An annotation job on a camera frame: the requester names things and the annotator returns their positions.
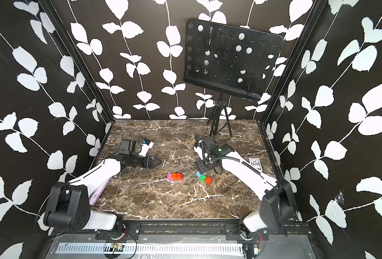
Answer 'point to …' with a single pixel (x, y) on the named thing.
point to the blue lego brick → (198, 174)
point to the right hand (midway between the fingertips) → (200, 163)
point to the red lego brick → (208, 180)
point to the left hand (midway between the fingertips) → (157, 159)
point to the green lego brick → (203, 178)
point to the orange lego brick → (177, 176)
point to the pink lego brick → (169, 176)
